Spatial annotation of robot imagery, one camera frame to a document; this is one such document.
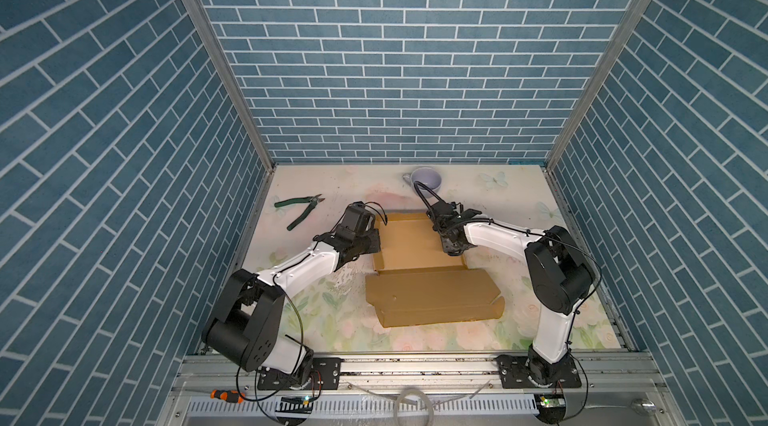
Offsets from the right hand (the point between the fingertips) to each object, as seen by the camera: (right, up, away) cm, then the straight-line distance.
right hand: (460, 243), depth 96 cm
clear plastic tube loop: (-19, -32, -25) cm, 45 cm away
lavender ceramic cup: (-10, +23, +15) cm, 29 cm away
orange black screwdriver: (-60, -31, -26) cm, 73 cm away
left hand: (-24, +2, -6) cm, 25 cm away
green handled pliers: (-52, +13, +13) cm, 55 cm away
